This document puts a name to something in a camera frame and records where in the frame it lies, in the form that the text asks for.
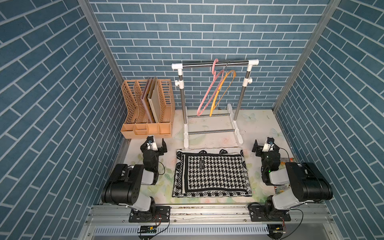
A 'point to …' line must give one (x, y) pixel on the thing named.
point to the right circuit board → (275, 230)
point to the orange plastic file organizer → (137, 126)
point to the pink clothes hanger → (200, 112)
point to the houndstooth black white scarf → (211, 172)
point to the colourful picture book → (283, 160)
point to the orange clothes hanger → (222, 89)
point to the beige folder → (154, 100)
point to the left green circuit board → (148, 229)
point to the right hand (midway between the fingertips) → (266, 141)
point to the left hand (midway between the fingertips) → (158, 139)
